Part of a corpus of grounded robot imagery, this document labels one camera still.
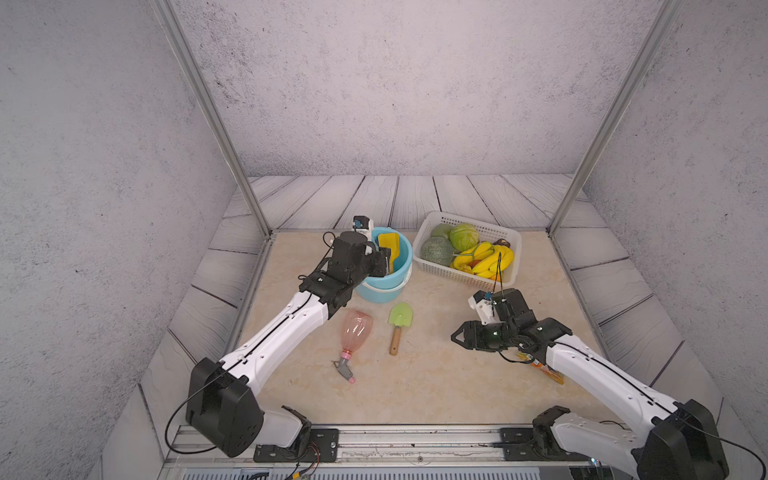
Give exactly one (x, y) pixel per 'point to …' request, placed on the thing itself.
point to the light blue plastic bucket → (389, 289)
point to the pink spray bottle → (355, 332)
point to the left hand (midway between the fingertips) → (388, 251)
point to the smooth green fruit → (441, 230)
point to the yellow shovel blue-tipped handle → (391, 241)
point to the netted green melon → (437, 249)
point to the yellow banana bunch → (484, 259)
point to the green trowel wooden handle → (401, 316)
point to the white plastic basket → (486, 231)
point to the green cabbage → (463, 236)
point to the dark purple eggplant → (503, 242)
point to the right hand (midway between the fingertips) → (460, 339)
